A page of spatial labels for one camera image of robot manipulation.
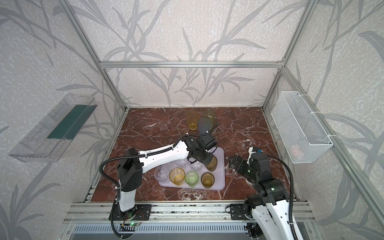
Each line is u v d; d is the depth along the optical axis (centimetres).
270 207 46
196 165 89
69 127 63
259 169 53
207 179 83
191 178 83
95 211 76
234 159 66
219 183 82
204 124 103
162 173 84
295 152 72
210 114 121
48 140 64
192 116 106
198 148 59
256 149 66
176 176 85
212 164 74
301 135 63
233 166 65
